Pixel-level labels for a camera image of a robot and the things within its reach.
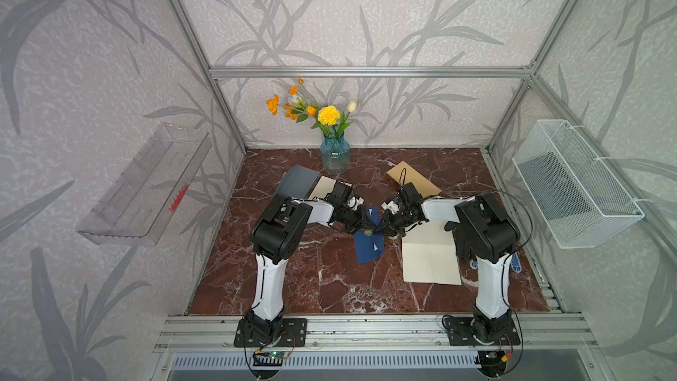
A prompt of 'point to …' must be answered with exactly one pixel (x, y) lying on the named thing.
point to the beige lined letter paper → (375, 247)
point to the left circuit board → (271, 358)
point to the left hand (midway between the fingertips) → (376, 225)
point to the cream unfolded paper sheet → (429, 254)
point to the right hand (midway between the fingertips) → (374, 231)
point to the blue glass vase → (335, 153)
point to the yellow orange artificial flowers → (302, 108)
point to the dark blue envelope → (370, 243)
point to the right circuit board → (492, 362)
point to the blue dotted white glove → (515, 263)
